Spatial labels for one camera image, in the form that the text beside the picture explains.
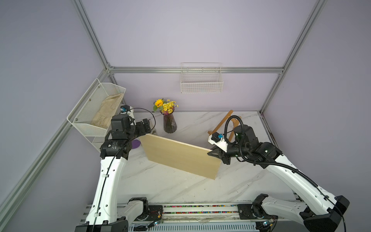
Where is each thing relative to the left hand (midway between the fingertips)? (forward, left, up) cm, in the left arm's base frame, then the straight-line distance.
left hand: (140, 126), depth 71 cm
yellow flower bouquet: (+21, -10, -7) cm, 24 cm away
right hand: (-12, -35, -6) cm, 38 cm away
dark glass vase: (+20, -11, -22) cm, 32 cm away
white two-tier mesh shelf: (+7, +28, -1) cm, 29 cm away
